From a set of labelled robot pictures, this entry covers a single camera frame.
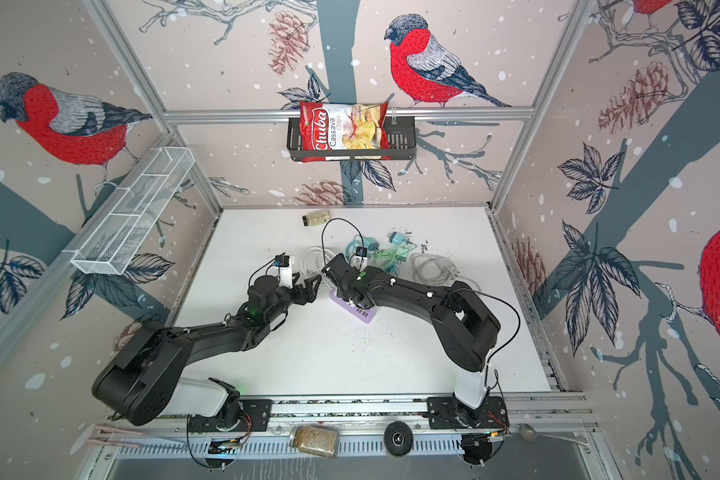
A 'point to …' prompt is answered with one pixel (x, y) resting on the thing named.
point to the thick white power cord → (323, 257)
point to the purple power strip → (366, 315)
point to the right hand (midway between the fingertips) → (346, 292)
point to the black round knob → (398, 438)
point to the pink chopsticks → (109, 443)
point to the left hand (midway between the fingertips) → (310, 276)
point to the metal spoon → (528, 433)
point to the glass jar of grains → (315, 441)
